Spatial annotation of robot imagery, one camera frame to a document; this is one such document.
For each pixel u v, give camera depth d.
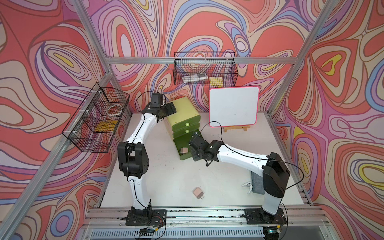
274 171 0.47
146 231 0.71
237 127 1.05
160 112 0.69
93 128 0.73
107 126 0.72
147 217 0.66
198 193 0.80
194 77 0.89
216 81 0.91
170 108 0.86
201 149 0.64
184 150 0.93
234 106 0.99
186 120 0.89
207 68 0.96
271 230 0.72
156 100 0.72
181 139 0.97
